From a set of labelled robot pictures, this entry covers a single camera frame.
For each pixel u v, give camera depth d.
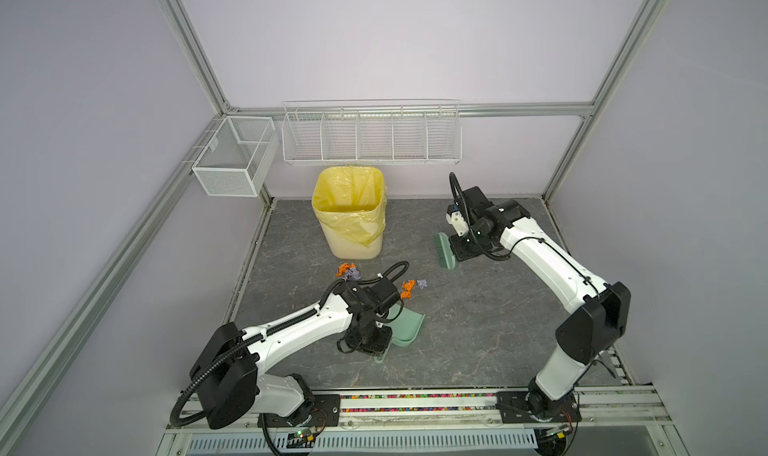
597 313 0.43
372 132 0.99
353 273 0.97
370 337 0.66
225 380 0.41
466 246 0.72
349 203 1.05
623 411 0.74
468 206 0.64
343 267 1.00
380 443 1.58
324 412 0.73
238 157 1.02
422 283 0.95
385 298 0.64
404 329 0.85
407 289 0.94
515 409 0.73
